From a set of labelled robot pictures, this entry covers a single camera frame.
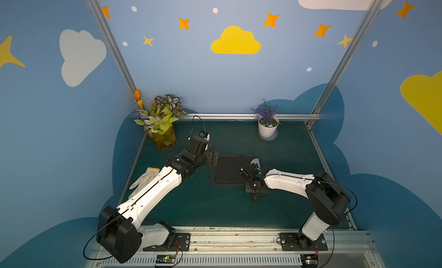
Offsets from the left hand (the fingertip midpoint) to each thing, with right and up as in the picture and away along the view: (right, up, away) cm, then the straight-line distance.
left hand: (209, 150), depth 80 cm
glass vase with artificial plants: (-29, +17, +12) cm, 35 cm away
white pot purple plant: (+35, +17, +24) cm, 45 cm away
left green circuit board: (-18, -46, -9) cm, 50 cm away
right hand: (+23, -20, +11) cm, 32 cm away
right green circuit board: (+44, -47, -8) cm, 64 cm away
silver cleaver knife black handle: (+26, -9, +21) cm, 35 cm away
